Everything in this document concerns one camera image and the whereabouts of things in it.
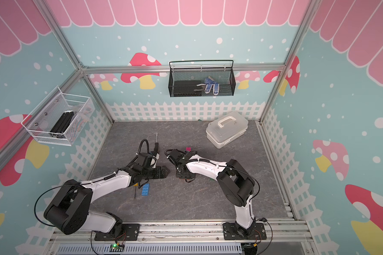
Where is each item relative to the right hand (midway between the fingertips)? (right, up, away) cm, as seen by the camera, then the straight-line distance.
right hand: (183, 175), depth 90 cm
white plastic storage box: (+26, +27, +12) cm, 39 cm away
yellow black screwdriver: (-19, +1, -23) cm, 30 cm away
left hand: (-11, 0, 0) cm, 11 cm away
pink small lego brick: (+2, +14, +13) cm, 19 cm away
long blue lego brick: (-20, -7, -4) cm, 22 cm away
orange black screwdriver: (-20, +15, +15) cm, 29 cm away
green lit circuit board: (-29, -29, -17) cm, 45 cm away
